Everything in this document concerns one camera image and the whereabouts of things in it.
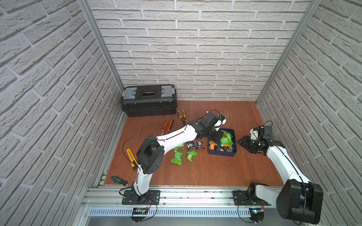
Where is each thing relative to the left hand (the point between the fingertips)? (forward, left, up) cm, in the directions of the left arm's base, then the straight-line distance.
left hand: (225, 136), depth 80 cm
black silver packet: (+2, +13, -15) cm, 20 cm away
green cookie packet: (-7, +28, -16) cm, 33 cm away
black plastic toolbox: (+30, +49, 0) cm, 57 cm away
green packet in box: (-2, -1, -3) cm, 3 cm away
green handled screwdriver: (-20, +61, -16) cm, 66 cm away
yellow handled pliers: (+25, +24, -16) cm, 38 cm away
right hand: (-1, -12, -7) cm, 14 cm away
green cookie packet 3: (+1, +25, -16) cm, 30 cm away
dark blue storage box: (+1, -5, -15) cm, 16 cm away
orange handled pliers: (+18, +38, -16) cm, 45 cm away
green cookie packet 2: (-5, +20, -15) cm, 25 cm away
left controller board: (-35, +47, -20) cm, 62 cm away
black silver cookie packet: (+2, +18, -15) cm, 24 cm away
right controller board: (-36, -13, -16) cm, 42 cm away
